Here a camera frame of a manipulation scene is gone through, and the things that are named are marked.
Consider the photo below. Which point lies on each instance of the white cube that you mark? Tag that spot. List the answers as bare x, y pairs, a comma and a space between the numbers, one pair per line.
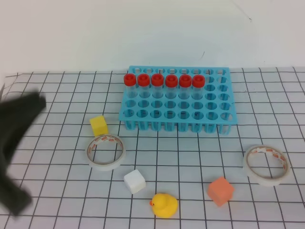
134, 181

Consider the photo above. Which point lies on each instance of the white grid cloth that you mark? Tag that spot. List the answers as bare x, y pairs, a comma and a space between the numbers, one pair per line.
67, 193

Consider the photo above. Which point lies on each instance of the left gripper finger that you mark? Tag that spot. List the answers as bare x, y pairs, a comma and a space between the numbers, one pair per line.
16, 116
14, 199

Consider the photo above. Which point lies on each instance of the yellow rubber duck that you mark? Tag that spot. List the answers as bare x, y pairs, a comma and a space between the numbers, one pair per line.
164, 205

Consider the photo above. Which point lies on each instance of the orange cube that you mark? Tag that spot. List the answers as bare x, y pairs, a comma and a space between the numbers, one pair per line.
220, 191

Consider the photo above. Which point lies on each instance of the white tape roll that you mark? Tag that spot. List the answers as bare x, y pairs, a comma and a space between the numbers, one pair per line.
275, 152
100, 140

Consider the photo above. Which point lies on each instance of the left white tape roll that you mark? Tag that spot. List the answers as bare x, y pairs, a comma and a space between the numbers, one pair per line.
100, 140

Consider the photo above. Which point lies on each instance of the yellow cube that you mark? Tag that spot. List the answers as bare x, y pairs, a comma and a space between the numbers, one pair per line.
99, 126

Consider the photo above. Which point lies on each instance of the red capped tube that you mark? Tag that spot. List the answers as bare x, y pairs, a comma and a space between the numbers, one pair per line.
157, 85
171, 82
130, 83
185, 83
198, 83
144, 85

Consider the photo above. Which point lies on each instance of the right white tape roll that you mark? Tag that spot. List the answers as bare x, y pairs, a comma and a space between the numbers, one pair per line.
275, 152

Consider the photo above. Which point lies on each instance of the blue test tube rack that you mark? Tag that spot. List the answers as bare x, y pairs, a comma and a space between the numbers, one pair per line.
214, 111

